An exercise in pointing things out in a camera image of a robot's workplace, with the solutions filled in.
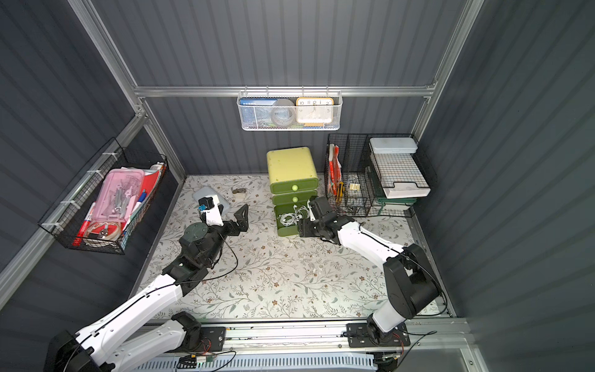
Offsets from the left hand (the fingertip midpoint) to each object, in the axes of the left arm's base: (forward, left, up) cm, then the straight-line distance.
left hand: (234, 207), depth 73 cm
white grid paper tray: (+22, -62, -8) cm, 67 cm away
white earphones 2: (+16, -21, -27) cm, 38 cm away
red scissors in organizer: (+41, -38, -22) cm, 61 cm away
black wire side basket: (-8, +42, +6) cm, 43 cm away
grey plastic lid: (+30, +24, -26) cm, 46 cm away
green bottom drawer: (+8, -17, -27) cm, 32 cm away
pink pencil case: (+3, +37, +3) cm, 37 cm away
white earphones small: (+13, -15, -26) cm, 33 cm away
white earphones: (+19, -19, -26) cm, 37 cm away
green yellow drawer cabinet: (+24, -18, -9) cm, 31 cm away
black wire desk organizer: (+26, -54, -12) cm, 61 cm away
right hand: (+4, -24, -17) cm, 30 cm away
